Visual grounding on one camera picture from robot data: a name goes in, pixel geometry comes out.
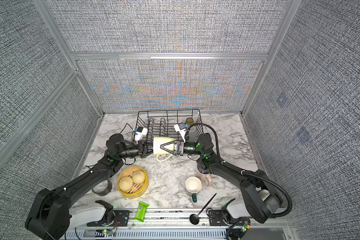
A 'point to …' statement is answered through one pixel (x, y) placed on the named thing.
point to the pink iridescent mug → (203, 173)
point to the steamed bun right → (138, 176)
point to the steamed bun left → (126, 184)
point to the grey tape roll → (106, 192)
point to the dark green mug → (193, 185)
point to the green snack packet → (141, 211)
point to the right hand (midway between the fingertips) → (162, 147)
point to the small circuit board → (246, 225)
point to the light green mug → (162, 154)
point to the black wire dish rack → (162, 123)
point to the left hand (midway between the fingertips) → (159, 149)
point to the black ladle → (194, 218)
